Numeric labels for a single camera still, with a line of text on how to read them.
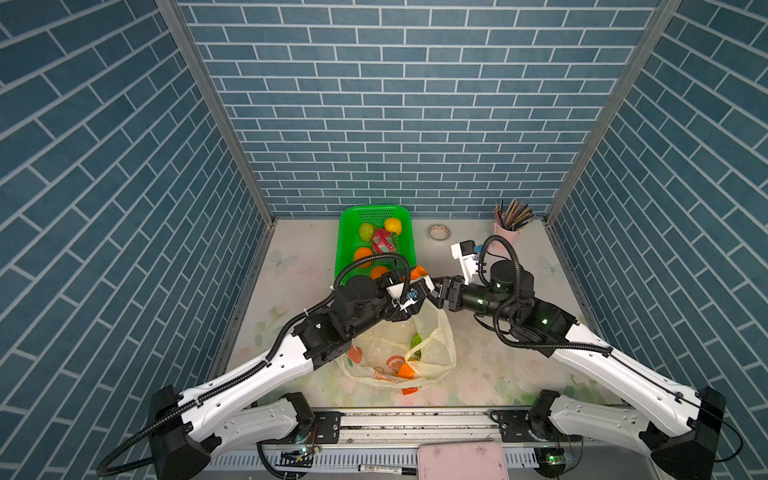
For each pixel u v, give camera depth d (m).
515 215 1.05
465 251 0.60
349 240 1.12
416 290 0.53
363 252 1.05
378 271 0.65
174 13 0.70
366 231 1.09
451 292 0.57
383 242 1.02
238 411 0.43
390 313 0.56
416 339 0.83
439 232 1.16
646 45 0.75
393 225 1.12
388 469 0.68
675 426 0.39
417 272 0.64
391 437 0.74
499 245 0.49
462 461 0.68
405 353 0.78
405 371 0.76
